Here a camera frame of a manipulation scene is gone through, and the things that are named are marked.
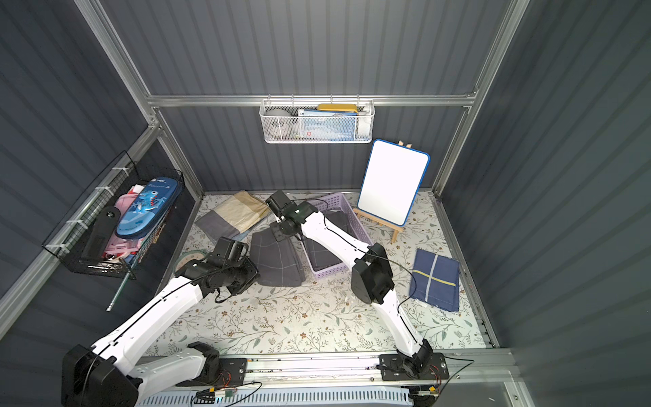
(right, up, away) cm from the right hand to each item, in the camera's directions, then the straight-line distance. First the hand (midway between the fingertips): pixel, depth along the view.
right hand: (286, 225), depth 89 cm
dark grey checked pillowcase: (-3, -13, -2) cm, 14 cm away
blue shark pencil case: (-33, +8, -19) cm, 39 cm away
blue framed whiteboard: (+38, +16, 0) cm, 41 cm away
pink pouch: (-38, -5, -24) cm, 45 cm away
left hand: (-7, -15, -9) cm, 19 cm away
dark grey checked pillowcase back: (+12, -12, +4) cm, 17 cm away
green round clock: (-40, -12, +7) cm, 43 cm away
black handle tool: (-43, -1, -25) cm, 50 cm away
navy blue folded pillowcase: (+54, -20, +2) cm, 58 cm away
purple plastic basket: (+16, +9, +23) cm, 29 cm away
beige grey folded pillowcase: (-27, +3, +21) cm, 34 cm away
